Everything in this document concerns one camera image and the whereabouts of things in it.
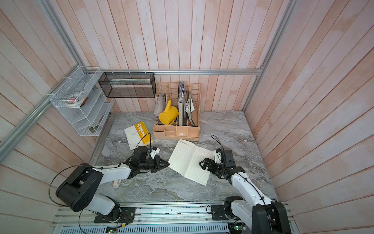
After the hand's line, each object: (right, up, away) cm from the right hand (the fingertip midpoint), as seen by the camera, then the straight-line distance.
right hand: (205, 164), depth 87 cm
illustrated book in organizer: (-9, +34, +11) cm, 37 cm away
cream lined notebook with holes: (-12, +1, +3) cm, 13 cm away
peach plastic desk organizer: (-19, +19, +12) cm, 29 cm away
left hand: (-22, 0, -3) cm, 22 cm away
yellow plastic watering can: (-23, +31, +11) cm, 40 cm away
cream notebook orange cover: (-46, +17, +15) cm, 51 cm away
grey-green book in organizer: (-15, +38, -2) cm, 41 cm away
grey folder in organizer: (-30, +38, +14) cm, 50 cm away
